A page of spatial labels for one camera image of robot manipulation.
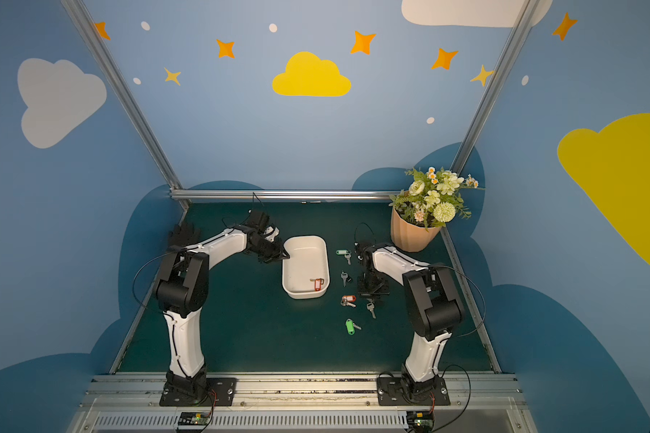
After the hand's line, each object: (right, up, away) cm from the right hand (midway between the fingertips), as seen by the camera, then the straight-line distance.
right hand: (373, 295), depth 93 cm
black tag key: (-1, -3, -2) cm, 4 cm away
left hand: (-31, +14, +6) cm, 35 cm away
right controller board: (+9, -30, -20) cm, 37 cm away
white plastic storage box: (-23, +12, +8) cm, 27 cm away
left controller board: (-53, -28, -21) cm, 63 cm away
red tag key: (-20, +4, +3) cm, 20 cm away
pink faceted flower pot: (+14, +20, +5) cm, 25 cm away
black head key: (-9, +5, +5) cm, 12 cm away
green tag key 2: (-9, -9, -6) cm, 14 cm away
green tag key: (-9, +14, +11) cm, 20 cm away
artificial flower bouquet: (+18, +33, -9) cm, 39 cm away
